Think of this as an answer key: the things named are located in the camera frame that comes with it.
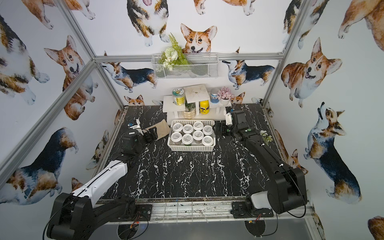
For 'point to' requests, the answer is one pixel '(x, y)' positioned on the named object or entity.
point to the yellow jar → (204, 107)
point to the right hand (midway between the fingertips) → (223, 123)
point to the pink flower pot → (224, 95)
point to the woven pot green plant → (190, 110)
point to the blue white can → (214, 95)
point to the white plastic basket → (194, 147)
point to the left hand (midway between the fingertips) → (148, 125)
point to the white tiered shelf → (195, 94)
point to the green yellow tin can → (178, 97)
